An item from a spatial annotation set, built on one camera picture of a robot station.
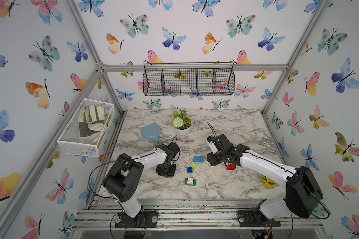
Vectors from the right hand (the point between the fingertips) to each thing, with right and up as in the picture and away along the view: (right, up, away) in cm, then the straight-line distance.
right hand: (212, 155), depth 85 cm
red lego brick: (+12, -8, +4) cm, 15 cm away
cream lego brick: (-12, -14, -2) cm, 19 cm away
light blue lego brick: (-7, -4, +8) cm, 12 cm away
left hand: (-24, -12, +4) cm, 27 cm away
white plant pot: (-17, +12, +17) cm, 27 cm away
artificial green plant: (-18, +21, +8) cm, 29 cm away
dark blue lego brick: (-13, -9, +4) cm, 16 cm away
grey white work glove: (-62, +18, -10) cm, 66 cm away
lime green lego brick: (-10, -7, +6) cm, 14 cm away
